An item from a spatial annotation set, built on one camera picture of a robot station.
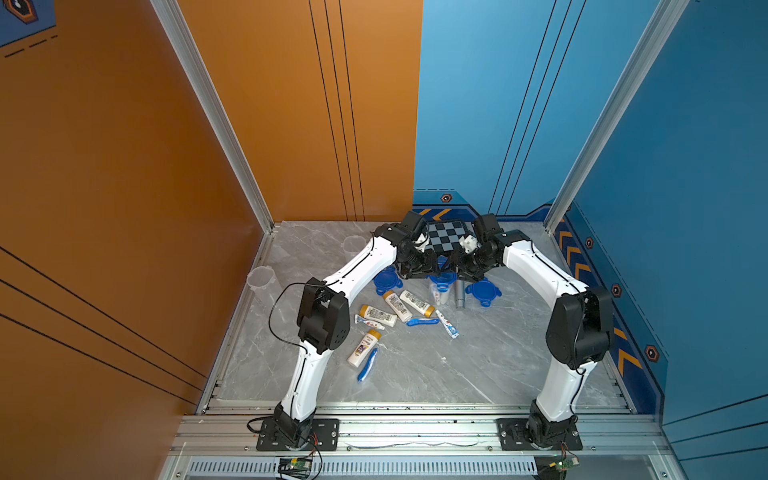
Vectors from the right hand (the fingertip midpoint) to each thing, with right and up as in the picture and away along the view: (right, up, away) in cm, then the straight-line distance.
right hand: (447, 271), depth 90 cm
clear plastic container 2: (-57, -2, +1) cm, 57 cm away
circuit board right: (+22, -45, -20) cm, 54 cm away
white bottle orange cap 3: (-21, -14, +2) cm, 25 cm away
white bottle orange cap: (-15, -11, +5) cm, 19 cm away
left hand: (-3, +1, -1) cm, 3 cm away
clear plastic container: (-2, -4, -3) cm, 6 cm away
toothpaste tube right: (0, -17, +2) cm, 17 cm away
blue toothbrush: (-24, -26, -6) cm, 36 cm away
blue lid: (-19, -4, +13) cm, 23 cm away
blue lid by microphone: (+14, -7, +10) cm, 19 cm away
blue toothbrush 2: (-10, -16, +3) cm, 19 cm away
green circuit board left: (-39, -46, -19) cm, 63 cm away
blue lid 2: (-1, -2, -2) cm, 3 cm away
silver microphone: (+6, -8, +8) cm, 12 cm away
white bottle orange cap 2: (-9, -11, +5) cm, 15 cm away
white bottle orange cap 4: (-25, -22, -4) cm, 33 cm away
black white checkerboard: (+3, +12, +22) cm, 25 cm away
